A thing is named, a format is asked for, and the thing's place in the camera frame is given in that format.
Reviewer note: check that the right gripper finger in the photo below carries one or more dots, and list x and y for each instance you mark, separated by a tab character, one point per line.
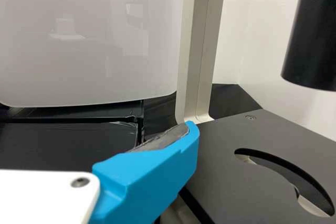
147	176

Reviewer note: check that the cream microscope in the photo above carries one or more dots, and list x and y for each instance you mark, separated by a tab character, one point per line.
223	134

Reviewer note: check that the white box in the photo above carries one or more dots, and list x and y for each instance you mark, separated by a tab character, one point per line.
78	37

